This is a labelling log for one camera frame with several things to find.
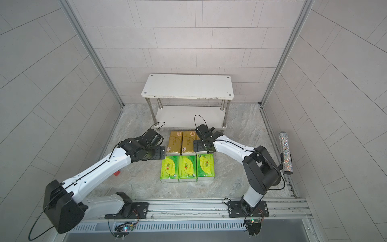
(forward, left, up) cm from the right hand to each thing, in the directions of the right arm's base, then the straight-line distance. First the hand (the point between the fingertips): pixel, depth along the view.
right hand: (202, 146), depth 90 cm
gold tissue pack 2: (+5, +8, +3) cm, 10 cm away
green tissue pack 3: (-13, -1, +2) cm, 14 cm away
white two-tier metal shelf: (+43, +14, -2) cm, 46 cm away
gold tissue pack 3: (-5, +2, +19) cm, 20 cm away
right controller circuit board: (-40, -21, -4) cm, 45 cm away
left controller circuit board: (-38, +38, -2) cm, 53 cm away
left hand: (-6, +22, +7) cm, 24 cm away
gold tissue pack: (-1, +16, +4) cm, 16 cm away
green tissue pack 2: (-15, +8, +3) cm, 17 cm away
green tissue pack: (-14, +18, +3) cm, 22 cm away
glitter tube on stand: (-17, -38, +15) cm, 44 cm away
